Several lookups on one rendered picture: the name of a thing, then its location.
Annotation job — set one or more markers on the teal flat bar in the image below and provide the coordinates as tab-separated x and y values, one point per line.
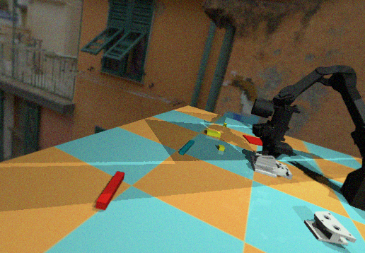
183	151

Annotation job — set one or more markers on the red flat plate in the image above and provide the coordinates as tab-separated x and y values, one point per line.
253	140

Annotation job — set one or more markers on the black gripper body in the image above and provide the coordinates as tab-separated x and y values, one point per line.
276	143

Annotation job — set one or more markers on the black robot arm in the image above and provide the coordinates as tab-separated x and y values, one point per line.
343	80

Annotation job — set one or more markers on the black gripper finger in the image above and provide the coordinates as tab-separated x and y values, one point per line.
264	144
275	154

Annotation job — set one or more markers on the dark red rectangular bar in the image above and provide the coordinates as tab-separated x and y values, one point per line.
109	192

